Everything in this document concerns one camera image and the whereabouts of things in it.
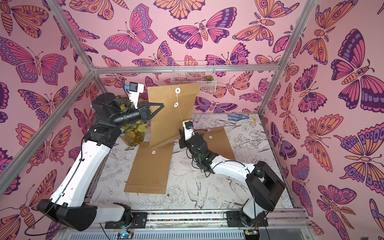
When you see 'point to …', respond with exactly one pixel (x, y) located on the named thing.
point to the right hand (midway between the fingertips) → (182, 127)
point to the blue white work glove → (236, 117)
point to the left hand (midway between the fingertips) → (165, 105)
